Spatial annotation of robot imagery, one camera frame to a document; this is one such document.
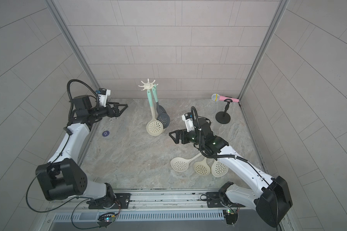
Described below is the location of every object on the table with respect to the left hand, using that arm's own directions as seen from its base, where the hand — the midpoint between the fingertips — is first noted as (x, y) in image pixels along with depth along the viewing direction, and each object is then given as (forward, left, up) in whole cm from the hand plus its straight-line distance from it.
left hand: (124, 103), depth 78 cm
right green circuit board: (-48, -56, -27) cm, 78 cm away
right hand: (-15, -29, -6) cm, 33 cm away
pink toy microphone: (+10, -53, -5) cm, 55 cm away
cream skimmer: (-24, -32, -26) cm, 47 cm away
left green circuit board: (-49, +3, -26) cm, 56 cm away
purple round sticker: (-3, +19, -27) cm, 33 cm away
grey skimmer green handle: (+6, -18, -12) cm, 23 cm away
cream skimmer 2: (-27, -53, -25) cm, 65 cm away
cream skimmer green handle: (-6, -16, -13) cm, 22 cm away
